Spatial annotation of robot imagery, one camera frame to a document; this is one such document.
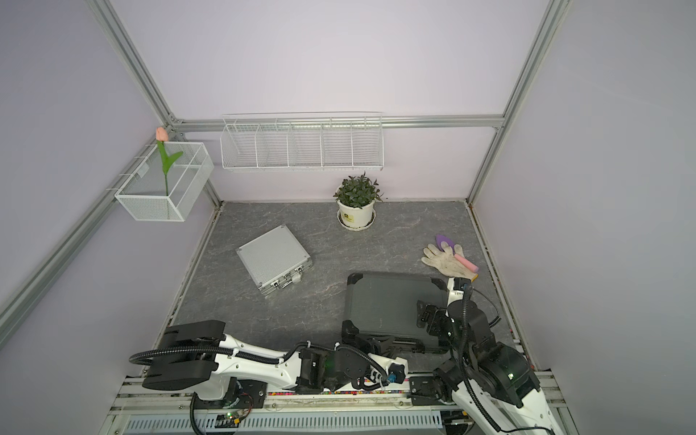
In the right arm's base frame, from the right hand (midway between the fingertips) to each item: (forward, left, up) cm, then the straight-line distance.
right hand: (433, 302), depth 71 cm
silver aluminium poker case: (+22, +50, -14) cm, 56 cm away
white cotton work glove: (+24, -13, -17) cm, 32 cm away
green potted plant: (+43, +19, -1) cm, 48 cm away
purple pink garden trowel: (+35, -14, -19) cm, 43 cm away
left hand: (-8, +11, -6) cm, 15 cm away
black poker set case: (+4, +12, -11) cm, 16 cm away
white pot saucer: (+41, +20, -19) cm, 49 cm away
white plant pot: (+40, +22, -11) cm, 47 cm away
